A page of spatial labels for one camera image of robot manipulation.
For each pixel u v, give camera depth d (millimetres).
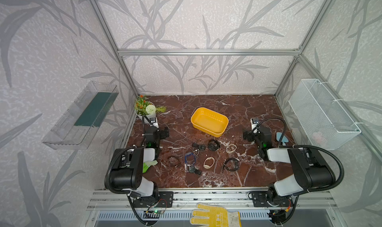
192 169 825
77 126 643
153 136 709
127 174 439
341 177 428
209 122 1034
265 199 727
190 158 873
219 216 692
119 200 752
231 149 915
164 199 726
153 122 808
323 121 642
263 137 716
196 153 889
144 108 935
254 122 821
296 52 941
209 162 864
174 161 866
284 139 937
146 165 828
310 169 454
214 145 913
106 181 416
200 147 910
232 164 850
